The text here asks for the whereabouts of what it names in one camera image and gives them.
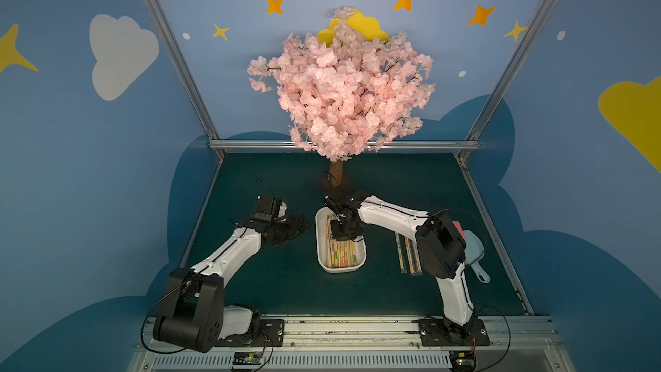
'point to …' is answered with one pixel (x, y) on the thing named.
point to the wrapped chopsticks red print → (344, 253)
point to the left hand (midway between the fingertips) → (302, 226)
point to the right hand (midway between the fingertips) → (342, 235)
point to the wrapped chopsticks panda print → (331, 245)
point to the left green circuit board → (247, 358)
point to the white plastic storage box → (321, 219)
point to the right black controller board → (463, 361)
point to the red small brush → (459, 226)
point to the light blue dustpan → (474, 251)
